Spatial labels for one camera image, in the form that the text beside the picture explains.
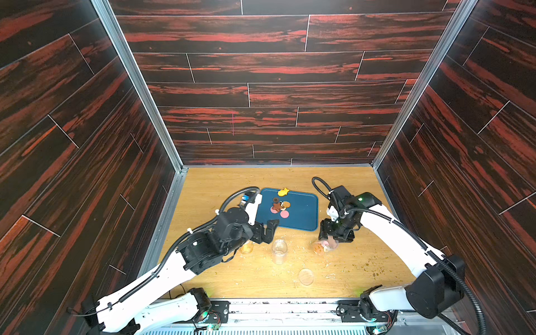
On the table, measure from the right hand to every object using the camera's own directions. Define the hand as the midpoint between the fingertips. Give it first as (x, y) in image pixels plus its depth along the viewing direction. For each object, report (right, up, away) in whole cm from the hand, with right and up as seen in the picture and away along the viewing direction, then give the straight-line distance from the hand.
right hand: (330, 236), depth 80 cm
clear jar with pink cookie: (-4, -2, -6) cm, 7 cm away
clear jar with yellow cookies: (-33, -6, +7) cm, 34 cm away
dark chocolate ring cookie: (-20, +12, +25) cm, 35 cm away
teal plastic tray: (-7, +7, +21) cm, 24 cm away
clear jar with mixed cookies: (-19, -8, +9) cm, 23 cm away
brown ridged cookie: (-15, +10, +23) cm, 29 cm away
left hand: (-24, +9, -13) cm, 28 cm away
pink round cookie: (-16, +6, +20) cm, 26 cm away
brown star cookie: (-20, +10, +22) cm, 31 cm away
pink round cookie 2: (-22, +8, +21) cm, 31 cm away
